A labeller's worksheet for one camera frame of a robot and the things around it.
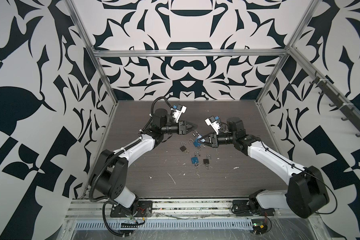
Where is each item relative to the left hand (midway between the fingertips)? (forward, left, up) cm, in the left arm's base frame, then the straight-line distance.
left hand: (197, 123), depth 75 cm
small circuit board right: (-41, -28, -27) cm, 56 cm away
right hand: (-7, -1, -5) cm, 8 cm away
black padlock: (+1, +7, -27) cm, 28 cm away
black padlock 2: (-9, -7, -26) cm, 28 cm away
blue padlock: (-8, 0, -25) cm, 26 cm away
